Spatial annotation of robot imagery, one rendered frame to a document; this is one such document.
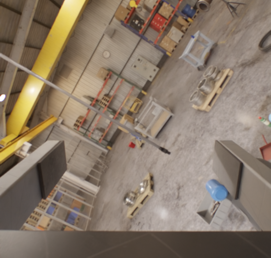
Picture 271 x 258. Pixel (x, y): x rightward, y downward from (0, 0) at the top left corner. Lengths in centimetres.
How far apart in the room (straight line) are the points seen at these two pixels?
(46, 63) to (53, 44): 111
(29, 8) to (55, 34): 157
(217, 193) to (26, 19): 1156
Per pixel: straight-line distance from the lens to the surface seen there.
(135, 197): 624
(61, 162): 16
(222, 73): 571
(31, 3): 1226
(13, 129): 1385
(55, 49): 1210
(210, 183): 220
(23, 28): 1226
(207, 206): 375
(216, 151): 17
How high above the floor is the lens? 232
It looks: 10 degrees down
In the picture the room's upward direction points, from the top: 59 degrees counter-clockwise
